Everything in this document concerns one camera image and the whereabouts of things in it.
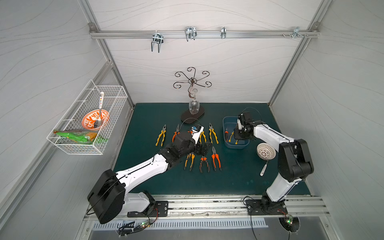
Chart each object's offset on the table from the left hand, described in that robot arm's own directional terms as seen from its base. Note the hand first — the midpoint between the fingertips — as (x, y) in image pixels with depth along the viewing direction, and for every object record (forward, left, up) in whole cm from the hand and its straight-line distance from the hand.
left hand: (205, 139), depth 78 cm
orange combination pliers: (0, -7, -17) cm, 18 cm away
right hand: (+12, -23, -12) cm, 28 cm away
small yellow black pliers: (+13, +2, -18) cm, 23 cm away
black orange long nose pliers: (-2, 0, -18) cm, 18 cm away
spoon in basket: (-2, +48, +16) cm, 50 cm away
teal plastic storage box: (+21, -18, -13) cm, 30 cm away
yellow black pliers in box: (+8, -16, -13) cm, 22 cm away
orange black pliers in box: (+15, -16, -15) cm, 27 cm away
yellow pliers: (+16, +28, -17) cm, 36 cm away
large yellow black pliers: (+20, -6, -18) cm, 27 cm away
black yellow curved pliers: (-1, +7, -17) cm, 19 cm away
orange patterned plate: (0, +53, +16) cm, 56 cm away
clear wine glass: (+26, +7, -1) cm, 27 cm away
